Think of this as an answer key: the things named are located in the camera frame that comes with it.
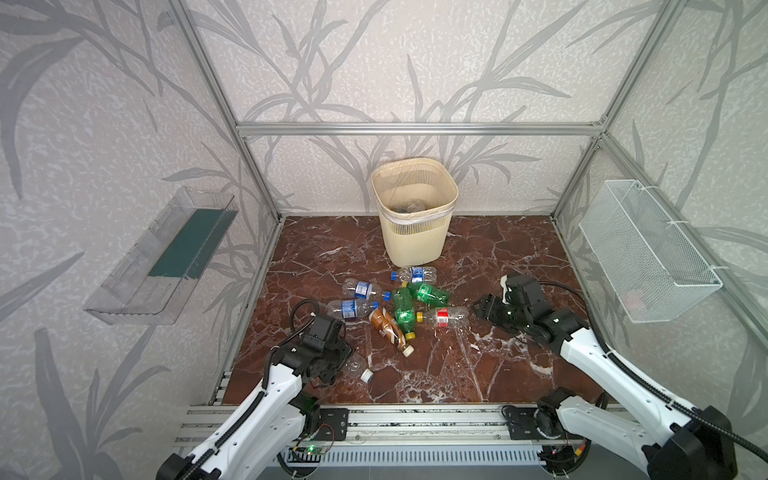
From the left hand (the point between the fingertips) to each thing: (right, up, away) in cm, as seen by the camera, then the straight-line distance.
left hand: (356, 345), depth 82 cm
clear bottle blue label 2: (-3, +8, +7) cm, 11 cm away
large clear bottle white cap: (0, -4, -4) cm, 6 cm away
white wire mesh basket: (+67, +22, -19) cm, 73 cm away
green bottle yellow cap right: (+21, +13, +10) cm, 26 cm away
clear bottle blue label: (+1, +13, +11) cm, 17 cm away
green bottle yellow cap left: (+14, +8, +7) cm, 17 cm away
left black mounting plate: (-4, -17, -9) cm, 19 cm away
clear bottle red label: (+25, +7, +4) cm, 27 cm away
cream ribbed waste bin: (+18, +44, +24) cm, 53 cm away
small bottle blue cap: (+20, +18, +17) cm, 31 cm away
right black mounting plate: (+43, -17, -9) cm, 47 cm away
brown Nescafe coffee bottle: (+8, +5, +4) cm, 10 cm away
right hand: (+34, +12, -1) cm, 36 cm away
